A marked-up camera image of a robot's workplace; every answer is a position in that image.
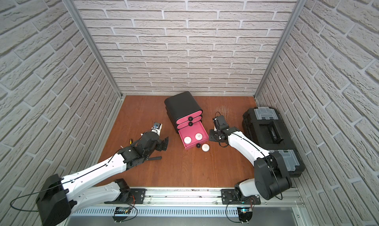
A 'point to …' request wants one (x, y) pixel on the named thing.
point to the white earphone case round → (205, 147)
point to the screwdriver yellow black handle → (130, 141)
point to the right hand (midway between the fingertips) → (214, 136)
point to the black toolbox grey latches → (265, 126)
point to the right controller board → (245, 214)
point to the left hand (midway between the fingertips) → (162, 133)
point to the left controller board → (121, 213)
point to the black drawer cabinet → (182, 111)
